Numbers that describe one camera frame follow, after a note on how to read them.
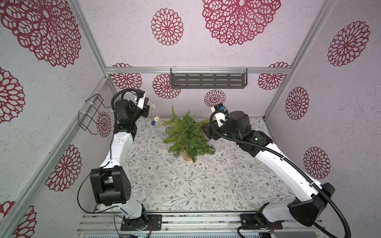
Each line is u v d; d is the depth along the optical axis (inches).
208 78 37.7
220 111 22.8
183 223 29.5
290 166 17.2
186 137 28.7
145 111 28.6
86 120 30.0
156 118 33.6
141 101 26.9
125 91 21.5
